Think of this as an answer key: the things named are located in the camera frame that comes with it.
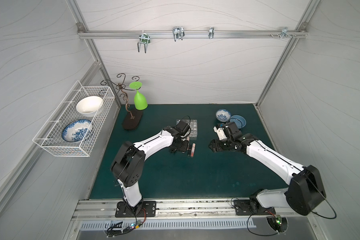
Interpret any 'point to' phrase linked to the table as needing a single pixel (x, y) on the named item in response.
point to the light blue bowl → (239, 120)
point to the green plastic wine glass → (140, 102)
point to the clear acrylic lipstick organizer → (193, 124)
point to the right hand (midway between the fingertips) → (213, 144)
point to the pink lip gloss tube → (192, 151)
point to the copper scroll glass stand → (129, 122)
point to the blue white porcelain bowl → (223, 115)
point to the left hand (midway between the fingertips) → (184, 148)
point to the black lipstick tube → (189, 150)
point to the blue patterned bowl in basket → (76, 130)
